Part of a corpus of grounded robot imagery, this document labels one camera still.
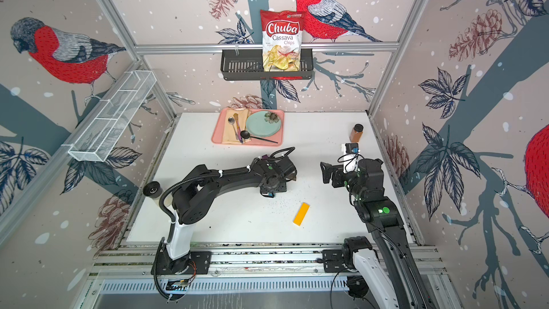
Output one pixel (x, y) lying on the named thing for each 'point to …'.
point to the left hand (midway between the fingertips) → (284, 186)
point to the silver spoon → (231, 120)
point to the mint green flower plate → (260, 123)
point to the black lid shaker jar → (153, 189)
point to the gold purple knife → (239, 131)
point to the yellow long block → (301, 214)
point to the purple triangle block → (264, 157)
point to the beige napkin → (235, 122)
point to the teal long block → (271, 194)
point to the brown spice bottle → (356, 132)
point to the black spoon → (245, 134)
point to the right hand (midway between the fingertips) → (333, 159)
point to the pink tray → (218, 129)
